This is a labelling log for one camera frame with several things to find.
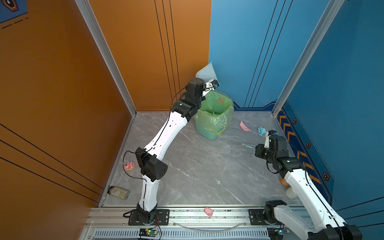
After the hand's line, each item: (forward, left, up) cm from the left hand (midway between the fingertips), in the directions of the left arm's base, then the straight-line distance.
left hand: (193, 81), depth 75 cm
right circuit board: (-59, -41, -44) cm, 84 cm away
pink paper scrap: (+5, -37, -42) cm, 56 cm away
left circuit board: (-60, +21, -44) cm, 77 cm away
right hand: (-22, -34, -26) cm, 49 cm away
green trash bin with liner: (+11, -16, -33) cm, 38 cm away
